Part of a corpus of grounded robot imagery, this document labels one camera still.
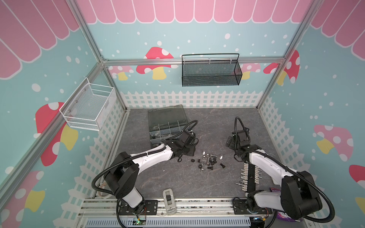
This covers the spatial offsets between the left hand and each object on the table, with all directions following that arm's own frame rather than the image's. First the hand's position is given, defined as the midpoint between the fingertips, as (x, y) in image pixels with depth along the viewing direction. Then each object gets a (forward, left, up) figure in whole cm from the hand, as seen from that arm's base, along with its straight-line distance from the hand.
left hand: (190, 150), depth 87 cm
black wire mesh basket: (+46, -9, +28) cm, 54 cm away
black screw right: (-6, -21, -8) cm, 23 cm away
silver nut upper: (+2, -8, -6) cm, 10 cm away
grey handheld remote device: (-31, +10, -5) cm, 32 cm away
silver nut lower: (-9, -7, -7) cm, 14 cm away
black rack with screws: (-12, -36, -6) cm, 38 cm away
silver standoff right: (-1, -20, -5) cm, 20 cm away
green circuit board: (-36, +25, -9) cm, 45 cm away
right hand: (+6, -27, +1) cm, 28 cm away
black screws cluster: (-3, -15, -8) cm, 17 cm away
